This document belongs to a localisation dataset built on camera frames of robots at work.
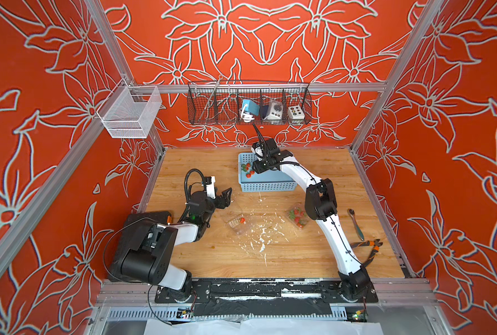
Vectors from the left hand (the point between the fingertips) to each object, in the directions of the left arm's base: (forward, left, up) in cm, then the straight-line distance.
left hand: (224, 187), depth 90 cm
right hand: (+19, -11, -5) cm, 22 cm away
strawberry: (-10, -9, -10) cm, 16 cm away
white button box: (+32, -30, +19) cm, 48 cm away
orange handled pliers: (-17, -64, -10) cm, 67 cm away
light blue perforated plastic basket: (+8, -20, -5) cm, 22 cm away
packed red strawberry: (-8, -33, -10) cm, 35 cm away
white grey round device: (+29, -21, +21) cm, 41 cm away
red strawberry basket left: (+15, -10, -10) cm, 21 cm away
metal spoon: (-12, -59, -11) cm, 61 cm away
